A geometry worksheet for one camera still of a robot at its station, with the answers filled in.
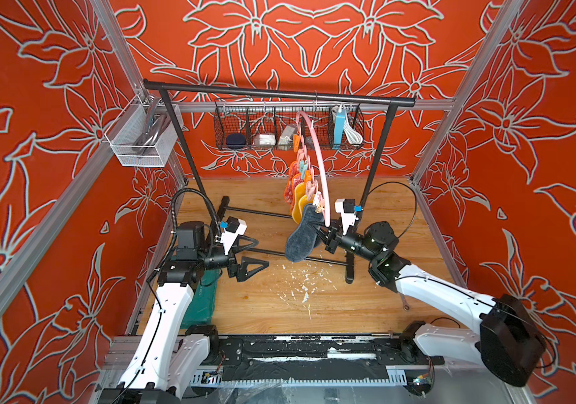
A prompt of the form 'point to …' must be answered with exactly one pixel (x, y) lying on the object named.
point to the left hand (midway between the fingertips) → (259, 252)
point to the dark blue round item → (236, 140)
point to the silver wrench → (406, 306)
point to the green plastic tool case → (202, 307)
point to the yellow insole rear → (300, 191)
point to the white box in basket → (265, 140)
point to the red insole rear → (295, 168)
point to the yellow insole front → (302, 202)
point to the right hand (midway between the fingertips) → (305, 226)
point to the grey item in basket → (286, 137)
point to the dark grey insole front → (303, 239)
